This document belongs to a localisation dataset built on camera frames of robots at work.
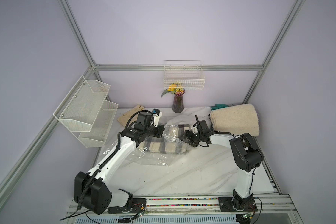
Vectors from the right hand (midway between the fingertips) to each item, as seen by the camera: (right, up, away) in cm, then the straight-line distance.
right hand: (183, 141), depth 97 cm
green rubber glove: (+35, +27, +25) cm, 51 cm away
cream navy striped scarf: (-9, +2, -18) cm, 20 cm away
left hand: (-14, +9, -17) cm, 24 cm away
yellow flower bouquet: (-6, +38, +3) cm, 38 cm away
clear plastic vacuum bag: (-18, -9, -13) cm, 24 cm away
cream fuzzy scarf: (+39, +15, +1) cm, 42 cm away
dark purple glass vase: (-4, +27, +15) cm, 31 cm away
